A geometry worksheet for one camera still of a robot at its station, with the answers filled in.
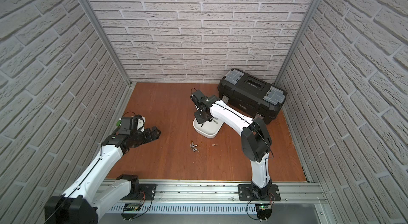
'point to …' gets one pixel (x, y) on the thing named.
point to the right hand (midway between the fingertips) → (205, 117)
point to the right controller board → (264, 211)
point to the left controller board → (130, 207)
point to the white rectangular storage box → (209, 129)
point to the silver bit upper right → (213, 145)
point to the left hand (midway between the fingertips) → (155, 131)
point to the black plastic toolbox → (251, 95)
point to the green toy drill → (118, 123)
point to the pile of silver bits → (193, 147)
